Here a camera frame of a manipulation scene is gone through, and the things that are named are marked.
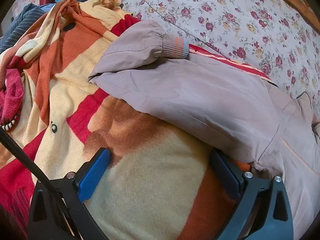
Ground wooden bed frame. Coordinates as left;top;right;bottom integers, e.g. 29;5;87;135
250;0;320;32

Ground orange yellow red printed blanket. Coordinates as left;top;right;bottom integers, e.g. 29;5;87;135
0;0;279;240

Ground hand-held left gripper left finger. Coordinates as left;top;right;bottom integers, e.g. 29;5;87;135
27;147;112;240

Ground floral bedsheet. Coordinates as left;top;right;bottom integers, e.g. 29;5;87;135
89;0;320;101

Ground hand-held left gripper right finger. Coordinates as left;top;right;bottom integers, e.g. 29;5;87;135
209;148;294;240

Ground dark blue striped cloth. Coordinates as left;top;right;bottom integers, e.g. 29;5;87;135
0;3;52;53

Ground black cable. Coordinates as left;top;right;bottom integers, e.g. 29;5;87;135
0;125;77;232

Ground beige jacket with ribbed cuffs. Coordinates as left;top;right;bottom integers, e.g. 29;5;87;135
88;19;320;240

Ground magenta fuzzy cloth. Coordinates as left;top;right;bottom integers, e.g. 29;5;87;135
0;68;25;133

